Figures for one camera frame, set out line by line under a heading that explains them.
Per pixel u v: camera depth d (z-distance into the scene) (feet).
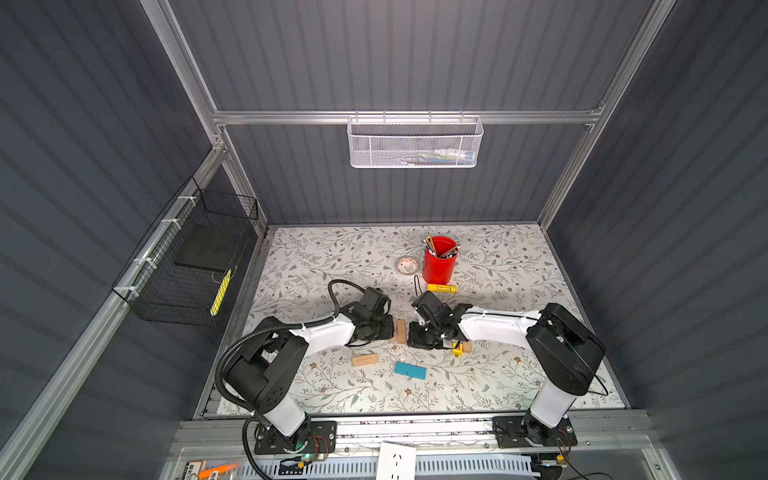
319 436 2.38
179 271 2.36
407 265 3.56
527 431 2.18
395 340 2.90
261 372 1.48
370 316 2.37
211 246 2.53
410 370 2.79
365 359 2.84
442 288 3.26
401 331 2.97
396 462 2.20
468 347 2.88
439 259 3.10
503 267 3.56
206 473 2.24
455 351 2.84
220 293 2.25
